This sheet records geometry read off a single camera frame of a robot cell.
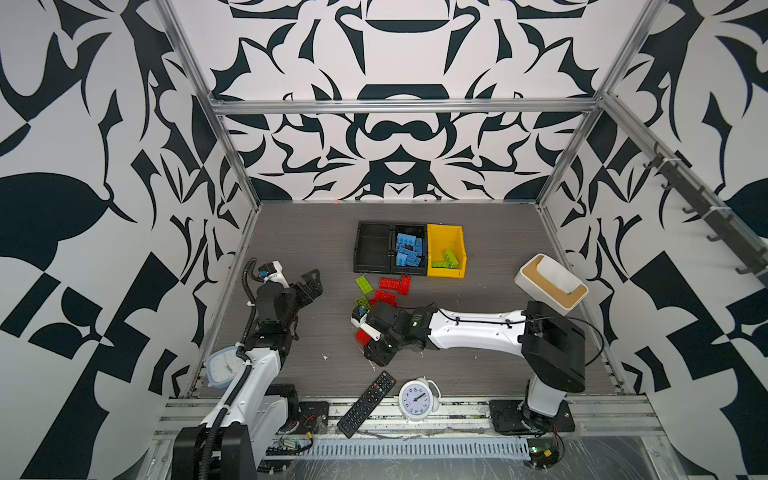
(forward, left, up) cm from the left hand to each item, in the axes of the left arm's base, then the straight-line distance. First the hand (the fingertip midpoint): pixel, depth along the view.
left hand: (305, 272), depth 84 cm
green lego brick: (-3, -15, -13) cm, 20 cm away
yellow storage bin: (+21, -43, -13) cm, 49 cm away
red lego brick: (+3, -24, -13) cm, 27 cm away
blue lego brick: (+17, -29, -9) cm, 35 cm away
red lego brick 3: (-2, -22, -12) cm, 25 cm away
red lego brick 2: (+2, -28, -14) cm, 31 cm away
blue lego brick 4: (+9, -28, -8) cm, 30 cm away
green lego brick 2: (+10, -43, -13) cm, 46 cm away
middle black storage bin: (+24, -34, -11) cm, 43 cm away
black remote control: (-31, -16, -13) cm, 37 cm away
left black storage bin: (+17, -18, -14) cm, 28 cm away
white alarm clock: (-30, -29, -11) cm, 43 cm away
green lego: (+12, -44, -12) cm, 47 cm away
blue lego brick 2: (+18, -35, -13) cm, 41 cm away
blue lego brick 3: (+11, -32, -10) cm, 35 cm away
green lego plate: (+4, -16, -14) cm, 21 cm away
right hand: (-18, -17, -10) cm, 27 cm away
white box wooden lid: (+1, -72, -10) cm, 73 cm away
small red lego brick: (-18, -16, -2) cm, 24 cm away
